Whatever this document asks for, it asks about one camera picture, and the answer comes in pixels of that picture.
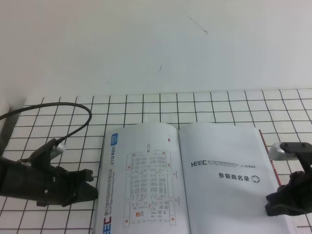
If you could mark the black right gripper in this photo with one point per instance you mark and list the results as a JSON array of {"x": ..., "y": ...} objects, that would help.
[{"x": 295, "y": 198}]

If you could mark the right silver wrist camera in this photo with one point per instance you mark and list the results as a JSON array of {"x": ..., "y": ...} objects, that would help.
[{"x": 276, "y": 153}]

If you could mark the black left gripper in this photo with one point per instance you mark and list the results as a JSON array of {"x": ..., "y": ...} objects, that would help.
[{"x": 34, "y": 178}]

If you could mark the HEEC exhibition catalogue book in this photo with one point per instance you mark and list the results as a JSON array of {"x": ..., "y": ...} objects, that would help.
[{"x": 203, "y": 178}]

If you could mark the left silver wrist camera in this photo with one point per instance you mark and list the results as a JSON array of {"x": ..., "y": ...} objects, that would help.
[{"x": 57, "y": 150}]

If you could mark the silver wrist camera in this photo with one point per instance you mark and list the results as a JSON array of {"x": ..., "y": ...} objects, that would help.
[
  {"x": 57, "y": 150},
  {"x": 276, "y": 153}
]

